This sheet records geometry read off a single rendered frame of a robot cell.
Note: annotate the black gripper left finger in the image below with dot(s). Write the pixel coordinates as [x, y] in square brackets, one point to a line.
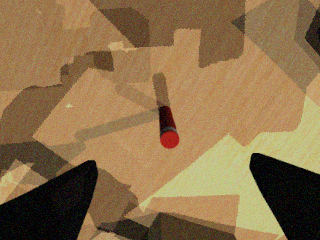
[53, 211]

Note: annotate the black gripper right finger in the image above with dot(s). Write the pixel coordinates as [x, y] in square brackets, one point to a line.
[293, 193]

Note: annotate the dark red peg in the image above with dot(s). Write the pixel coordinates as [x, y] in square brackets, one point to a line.
[169, 137]

